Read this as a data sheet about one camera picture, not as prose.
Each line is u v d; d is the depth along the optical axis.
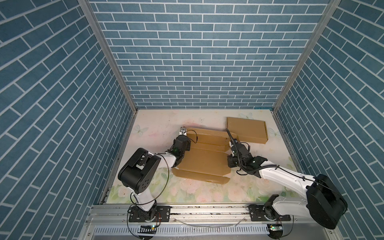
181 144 0.72
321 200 0.42
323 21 0.75
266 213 0.67
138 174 0.47
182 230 0.77
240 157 0.65
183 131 0.84
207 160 0.97
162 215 0.73
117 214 0.75
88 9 0.71
